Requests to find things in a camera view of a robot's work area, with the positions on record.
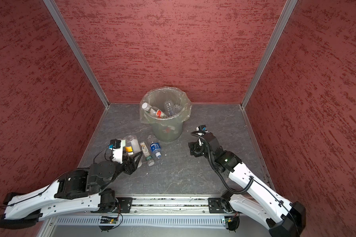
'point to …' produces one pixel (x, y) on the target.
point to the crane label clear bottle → (150, 160)
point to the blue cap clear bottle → (168, 107)
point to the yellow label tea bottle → (132, 147)
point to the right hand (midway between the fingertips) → (194, 145)
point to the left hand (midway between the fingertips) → (137, 155)
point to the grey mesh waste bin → (165, 132)
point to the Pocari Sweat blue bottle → (176, 108)
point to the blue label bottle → (155, 148)
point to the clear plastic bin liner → (155, 96)
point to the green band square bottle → (154, 110)
